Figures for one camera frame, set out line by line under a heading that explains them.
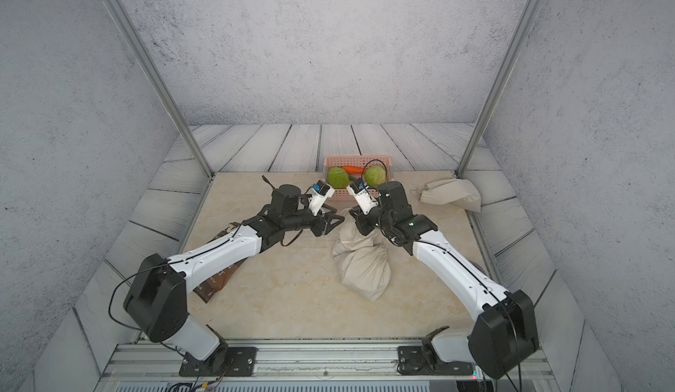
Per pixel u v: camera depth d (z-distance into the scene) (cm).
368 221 70
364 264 82
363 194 68
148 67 87
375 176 111
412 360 72
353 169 121
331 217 73
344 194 72
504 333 39
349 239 86
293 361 74
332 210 81
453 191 102
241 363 73
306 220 71
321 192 70
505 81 89
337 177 111
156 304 44
